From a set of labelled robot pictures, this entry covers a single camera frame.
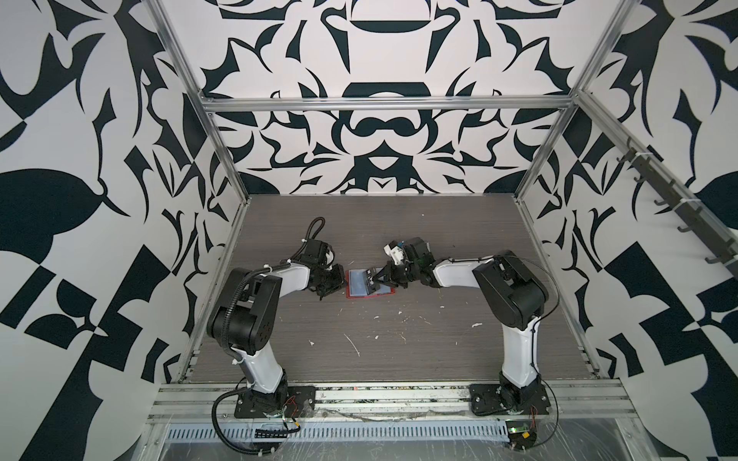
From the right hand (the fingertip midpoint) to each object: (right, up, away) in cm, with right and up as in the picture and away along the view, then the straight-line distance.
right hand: (372, 275), depth 94 cm
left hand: (-8, -1, +2) cm, 9 cm away
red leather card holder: (-5, -3, +1) cm, 6 cm away
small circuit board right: (+36, -35, -23) cm, 55 cm away
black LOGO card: (0, -3, 0) cm, 3 cm away
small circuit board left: (-26, -36, -21) cm, 49 cm away
